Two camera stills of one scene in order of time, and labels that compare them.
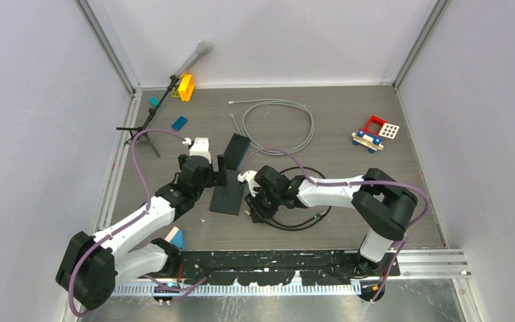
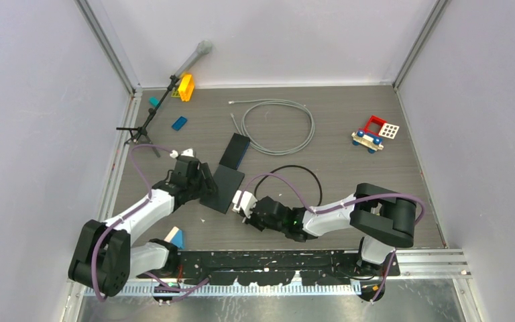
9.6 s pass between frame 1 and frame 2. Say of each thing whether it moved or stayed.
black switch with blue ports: stayed
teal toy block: stayed
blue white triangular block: stayed
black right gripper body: moved
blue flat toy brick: stayed
